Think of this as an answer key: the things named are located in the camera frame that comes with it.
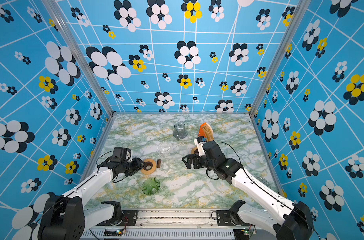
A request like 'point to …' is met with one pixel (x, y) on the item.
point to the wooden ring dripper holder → (149, 162)
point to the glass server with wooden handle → (163, 149)
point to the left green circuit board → (113, 232)
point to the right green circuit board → (241, 234)
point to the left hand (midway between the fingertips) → (144, 165)
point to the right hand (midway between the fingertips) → (190, 158)
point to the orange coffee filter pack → (206, 130)
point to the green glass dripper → (150, 186)
